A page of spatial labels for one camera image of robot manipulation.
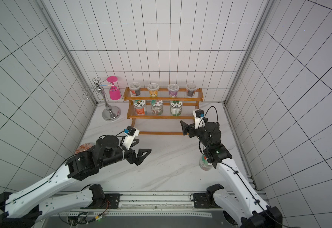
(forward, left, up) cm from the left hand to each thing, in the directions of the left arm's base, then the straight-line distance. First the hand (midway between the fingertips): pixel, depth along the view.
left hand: (141, 149), depth 65 cm
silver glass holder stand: (+42, +34, -24) cm, 59 cm away
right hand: (+17, -21, +2) cm, 27 cm away
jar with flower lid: (+30, +6, -3) cm, 31 cm away
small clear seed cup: (+34, -26, +8) cm, 43 cm away
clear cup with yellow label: (+33, -3, +9) cm, 35 cm away
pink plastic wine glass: (+49, +28, -9) cm, 57 cm away
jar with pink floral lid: (+30, -5, -3) cm, 31 cm away
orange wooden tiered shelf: (+32, -9, -9) cm, 34 cm away
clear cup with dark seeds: (+34, +7, +8) cm, 36 cm away
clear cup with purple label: (+33, -15, +9) cm, 38 cm away
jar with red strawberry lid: (0, -33, -19) cm, 38 cm away
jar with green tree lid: (+29, -17, -3) cm, 34 cm away
